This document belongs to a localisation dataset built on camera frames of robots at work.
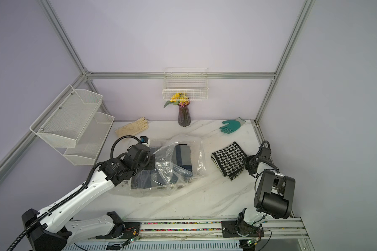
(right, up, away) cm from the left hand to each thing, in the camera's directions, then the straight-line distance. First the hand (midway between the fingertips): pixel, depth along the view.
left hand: (150, 159), depth 76 cm
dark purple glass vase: (+15, +24, +38) cm, 48 cm away
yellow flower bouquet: (+13, +36, +22) cm, 44 cm away
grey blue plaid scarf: (+15, 0, +12) cm, 20 cm away
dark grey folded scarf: (+5, -8, 0) cm, 10 cm away
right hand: (+53, -5, +18) cm, 56 cm away
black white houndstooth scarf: (+44, -3, +19) cm, 48 cm away
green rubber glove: (+52, +19, +41) cm, 69 cm away
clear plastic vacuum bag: (+7, +5, +4) cm, 10 cm away
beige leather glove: (-24, +17, +39) cm, 49 cm away
